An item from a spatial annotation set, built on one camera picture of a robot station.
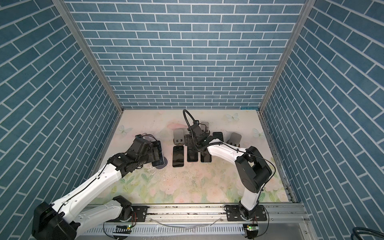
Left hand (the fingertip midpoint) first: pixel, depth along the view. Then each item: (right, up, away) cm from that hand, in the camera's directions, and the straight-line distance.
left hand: (153, 153), depth 82 cm
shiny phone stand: (+39, +8, +23) cm, 46 cm away
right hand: (+19, +9, +10) cm, 23 cm away
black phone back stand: (+11, -6, +17) cm, 21 cm away
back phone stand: (+12, +7, +18) cm, 22 cm away
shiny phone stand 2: (+3, -5, +3) cm, 7 cm away
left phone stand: (+4, -8, +6) cm, 11 cm away
